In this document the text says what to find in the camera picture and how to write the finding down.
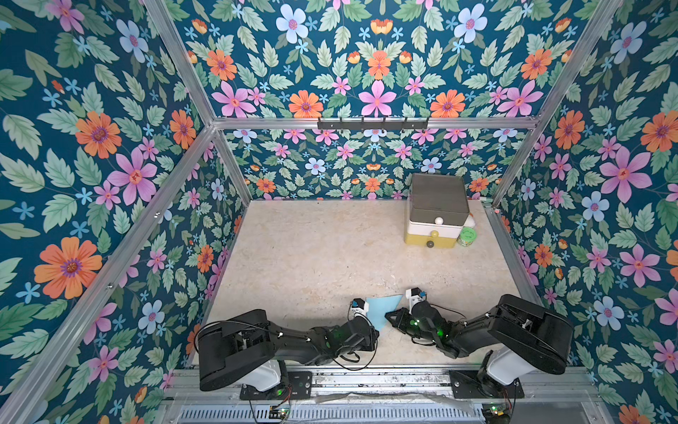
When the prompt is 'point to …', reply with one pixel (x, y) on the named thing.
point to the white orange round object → (470, 221)
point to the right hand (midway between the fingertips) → (385, 318)
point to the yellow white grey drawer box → (439, 208)
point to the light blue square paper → (377, 308)
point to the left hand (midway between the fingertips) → (384, 339)
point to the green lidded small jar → (467, 236)
